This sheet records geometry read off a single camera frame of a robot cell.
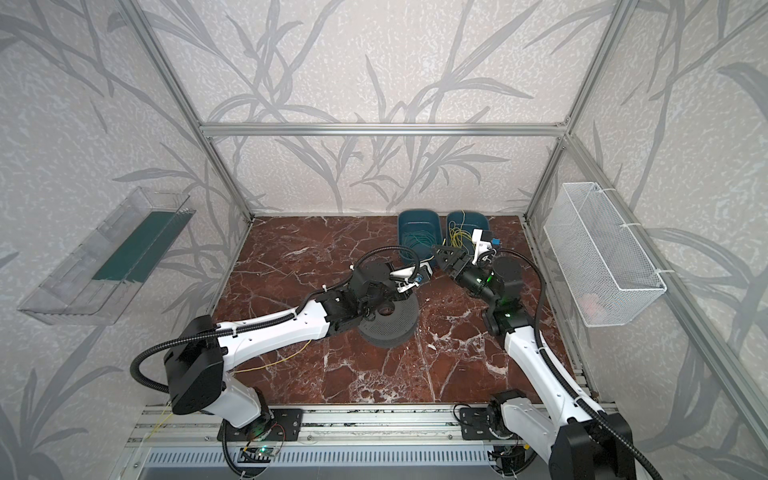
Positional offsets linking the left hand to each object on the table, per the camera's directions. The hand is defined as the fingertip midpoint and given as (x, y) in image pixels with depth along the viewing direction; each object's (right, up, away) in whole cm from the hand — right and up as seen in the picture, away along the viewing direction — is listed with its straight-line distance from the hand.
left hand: (413, 254), depth 77 cm
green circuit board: (-37, -48, -6) cm, 61 cm away
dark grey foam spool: (-6, -22, +8) cm, 24 cm away
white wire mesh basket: (+40, -3, -16) cm, 43 cm away
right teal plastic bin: (+19, +9, +39) cm, 44 cm away
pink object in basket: (+43, -13, -4) cm, 45 cm away
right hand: (+5, +3, -4) cm, 7 cm away
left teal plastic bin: (+4, +8, +39) cm, 40 cm away
